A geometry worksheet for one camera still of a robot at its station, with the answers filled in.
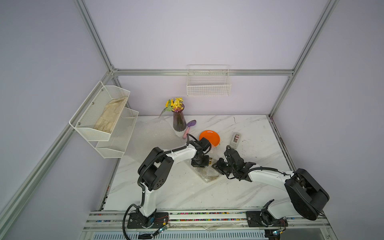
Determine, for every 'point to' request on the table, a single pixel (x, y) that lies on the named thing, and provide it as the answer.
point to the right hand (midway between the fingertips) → (209, 168)
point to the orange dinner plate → (212, 136)
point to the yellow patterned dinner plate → (210, 160)
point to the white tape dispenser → (235, 140)
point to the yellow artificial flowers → (176, 105)
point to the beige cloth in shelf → (110, 115)
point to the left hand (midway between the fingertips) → (204, 167)
